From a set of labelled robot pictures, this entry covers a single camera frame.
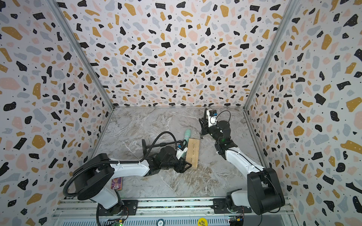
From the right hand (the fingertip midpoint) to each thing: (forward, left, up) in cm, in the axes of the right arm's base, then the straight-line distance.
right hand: (203, 119), depth 82 cm
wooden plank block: (-12, +6, -21) cm, 26 cm away
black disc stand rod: (-9, +37, -17) cm, 42 cm away
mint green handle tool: (+4, +10, -21) cm, 24 cm away
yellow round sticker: (-46, +1, -25) cm, 53 cm away
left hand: (-20, +6, -17) cm, 27 cm away
